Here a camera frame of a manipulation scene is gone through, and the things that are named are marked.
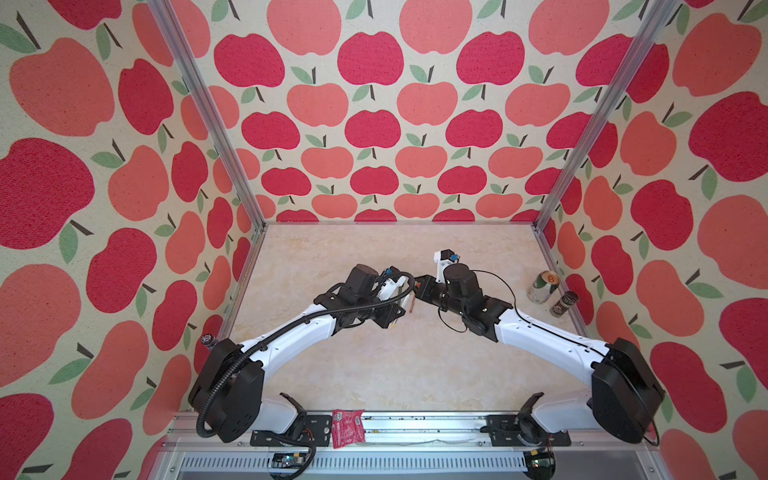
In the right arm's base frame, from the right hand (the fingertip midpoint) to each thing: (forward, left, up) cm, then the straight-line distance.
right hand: (413, 281), depth 81 cm
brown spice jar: (+5, -46, -15) cm, 49 cm away
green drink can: (+9, -41, -10) cm, 43 cm away
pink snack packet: (-34, +14, -18) cm, 40 cm away
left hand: (-7, +1, -5) cm, 9 cm away
